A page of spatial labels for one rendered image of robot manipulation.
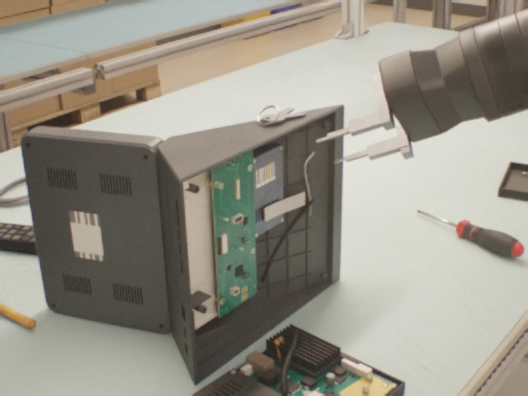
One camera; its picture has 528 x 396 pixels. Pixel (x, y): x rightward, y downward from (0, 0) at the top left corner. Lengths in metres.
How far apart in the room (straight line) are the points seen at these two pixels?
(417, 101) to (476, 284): 0.35
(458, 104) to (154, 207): 0.29
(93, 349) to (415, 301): 0.35
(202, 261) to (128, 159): 0.12
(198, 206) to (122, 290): 0.16
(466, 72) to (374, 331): 0.32
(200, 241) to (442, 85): 0.26
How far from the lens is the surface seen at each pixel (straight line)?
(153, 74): 4.92
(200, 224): 0.68
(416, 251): 0.95
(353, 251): 0.94
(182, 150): 0.68
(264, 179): 0.74
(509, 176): 1.19
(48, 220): 0.79
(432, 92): 0.59
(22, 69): 2.20
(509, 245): 0.94
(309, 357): 0.70
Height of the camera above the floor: 1.45
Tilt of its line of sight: 24 degrees down
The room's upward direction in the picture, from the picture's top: 2 degrees counter-clockwise
